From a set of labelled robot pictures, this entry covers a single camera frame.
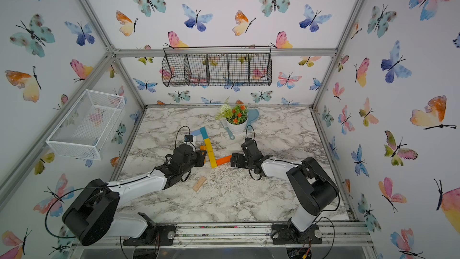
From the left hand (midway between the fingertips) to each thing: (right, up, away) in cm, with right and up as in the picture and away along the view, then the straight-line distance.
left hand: (206, 150), depth 88 cm
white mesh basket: (-78, +9, +22) cm, 81 cm away
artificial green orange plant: (+15, +18, +8) cm, 25 cm away
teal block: (-5, +8, +19) cm, 21 cm away
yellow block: (0, 0, +12) cm, 12 cm away
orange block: (-3, 0, +8) cm, 8 cm away
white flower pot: (+16, +10, +16) cm, 24 cm away
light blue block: (-10, +8, +22) cm, 25 cm away
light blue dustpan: (+25, +19, +30) cm, 44 cm away
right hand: (+16, -5, +4) cm, 17 cm away
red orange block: (+8, -6, +7) cm, 13 cm away
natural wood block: (-3, -16, -2) cm, 16 cm away
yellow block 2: (+2, -6, +8) cm, 10 cm away
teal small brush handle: (+12, +6, +19) cm, 23 cm away
